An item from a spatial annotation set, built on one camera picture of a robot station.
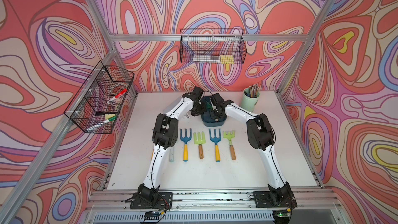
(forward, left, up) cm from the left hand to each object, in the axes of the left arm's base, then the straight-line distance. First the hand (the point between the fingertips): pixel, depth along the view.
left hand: (205, 112), depth 103 cm
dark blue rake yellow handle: (-17, +13, -5) cm, 22 cm away
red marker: (-9, +44, +27) cm, 52 cm away
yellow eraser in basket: (+17, -12, +30) cm, 37 cm away
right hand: (-1, -7, -4) cm, 9 cm away
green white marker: (-22, +46, +22) cm, 55 cm away
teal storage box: (-7, -1, +2) cm, 8 cm away
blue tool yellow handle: (-19, -6, -4) cm, 20 cm away
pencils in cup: (+8, -31, +13) cm, 34 cm away
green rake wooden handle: (-20, +4, -4) cm, 21 cm away
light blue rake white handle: (-29, +20, -3) cm, 35 cm away
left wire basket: (-17, +55, +24) cm, 62 cm away
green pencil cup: (+5, -28, +10) cm, 30 cm away
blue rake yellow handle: (-38, +24, +19) cm, 49 cm away
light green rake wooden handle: (-16, -15, -4) cm, 22 cm away
